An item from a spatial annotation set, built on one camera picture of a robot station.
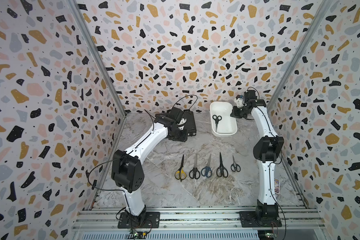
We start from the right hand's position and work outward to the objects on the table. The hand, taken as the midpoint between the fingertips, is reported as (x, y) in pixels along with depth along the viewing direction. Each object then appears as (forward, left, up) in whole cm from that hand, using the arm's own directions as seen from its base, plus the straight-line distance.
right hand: (231, 113), depth 101 cm
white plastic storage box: (-6, +3, -5) cm, 8 cm away
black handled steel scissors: (-36, +24, -16) cm, 46 cm away
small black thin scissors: (-30, -1, -16) cm, 35 cm away
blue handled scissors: (-34, +17, -16) cm, 41 cm away
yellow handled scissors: (-37, +33, -14) cm, 51 cm away
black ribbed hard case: (0, +27, -12) cm, 30 cm away
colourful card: (-42, -22, -15) cm, 50 cm away
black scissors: (-1, +9, -3) cm, 10 cm away
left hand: (-22, +29, +2) cm, 37 cm away
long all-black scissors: (-34, +7, -16) cm, 38 cm away
